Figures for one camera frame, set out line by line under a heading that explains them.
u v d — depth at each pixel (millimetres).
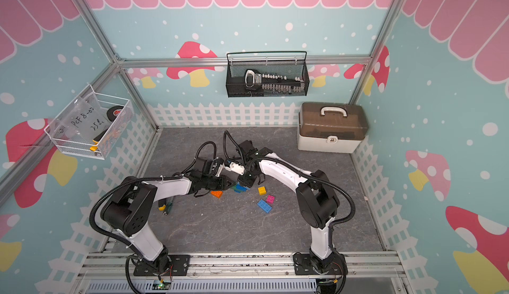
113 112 793
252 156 651
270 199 896
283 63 897
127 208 480
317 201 485
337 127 939
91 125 691
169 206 890
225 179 843
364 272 734
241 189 894
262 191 923
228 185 885
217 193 917
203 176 771
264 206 886
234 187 914
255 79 890
